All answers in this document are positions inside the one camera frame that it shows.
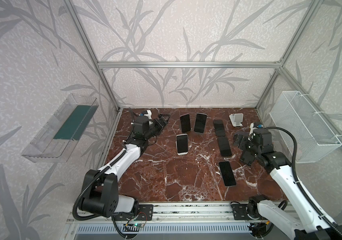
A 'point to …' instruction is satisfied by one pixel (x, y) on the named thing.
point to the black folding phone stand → (238, 137)
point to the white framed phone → (182, 142)
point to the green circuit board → (137, 225)
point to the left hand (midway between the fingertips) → (170, 115)
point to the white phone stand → (237, 119)
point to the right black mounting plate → (240, 211)
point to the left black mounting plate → (145, 212)
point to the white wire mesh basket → (315, 140)
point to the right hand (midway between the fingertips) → (241, 133)
